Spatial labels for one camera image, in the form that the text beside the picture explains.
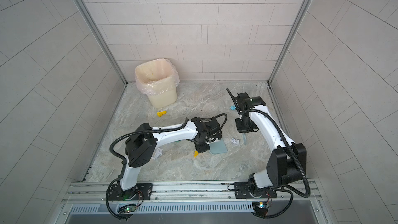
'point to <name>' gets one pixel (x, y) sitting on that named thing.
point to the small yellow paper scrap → (196, 153)
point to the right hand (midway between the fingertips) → (243, 130)
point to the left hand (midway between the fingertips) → (207, 147)
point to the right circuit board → (260, 208)
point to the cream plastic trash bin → (166, 100)
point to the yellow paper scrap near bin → (160, 113)
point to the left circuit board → (127, 209)
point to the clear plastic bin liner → (156, 76)
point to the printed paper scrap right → (234, 140)
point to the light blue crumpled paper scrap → (232, 107)
